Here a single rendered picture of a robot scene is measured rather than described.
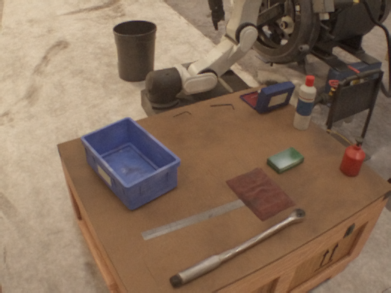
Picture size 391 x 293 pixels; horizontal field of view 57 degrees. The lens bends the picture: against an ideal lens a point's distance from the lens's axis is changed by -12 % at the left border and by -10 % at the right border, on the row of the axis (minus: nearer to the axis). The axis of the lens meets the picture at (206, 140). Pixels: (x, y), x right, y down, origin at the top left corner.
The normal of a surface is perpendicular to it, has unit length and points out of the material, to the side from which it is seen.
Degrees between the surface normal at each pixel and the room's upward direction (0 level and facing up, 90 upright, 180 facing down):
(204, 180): 0
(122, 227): 0
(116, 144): 90
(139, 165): 0
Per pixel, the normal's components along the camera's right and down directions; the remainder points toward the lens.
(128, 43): -0.16, 0.64
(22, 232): 0.05, -0.79
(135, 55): 0.15, 0.65
